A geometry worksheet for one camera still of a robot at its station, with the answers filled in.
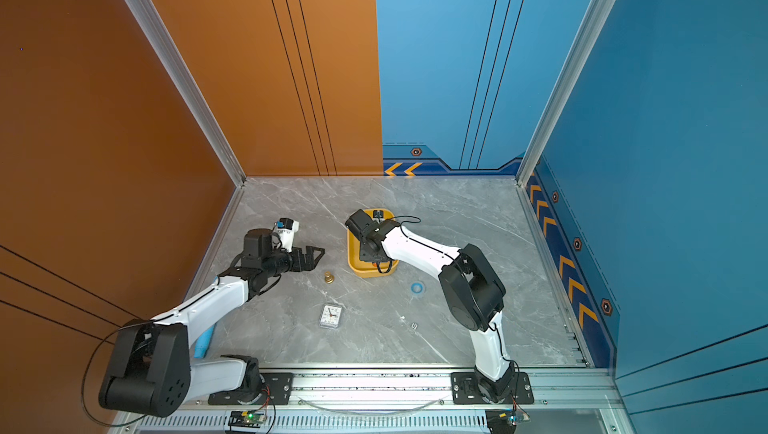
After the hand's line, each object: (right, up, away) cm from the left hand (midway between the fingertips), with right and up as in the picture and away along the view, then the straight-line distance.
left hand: (312, 248), depth 89 cm
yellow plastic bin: (+16, -7, +1) cm, 18 cm away
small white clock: (+7, -18, -6) cm, 20 cm away
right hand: (+17, -2, +3) cm, 18 cm away
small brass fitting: (+4, -10, +2) cm, 11 cm away
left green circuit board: (-9, -38, -18) cm, 43 cm away
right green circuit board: (+53, -37, -19) cm, 68 cm away
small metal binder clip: (+30, -21, -6) cm, 37 cm away
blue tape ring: (+32, -13, +2) cm, 34 cm away
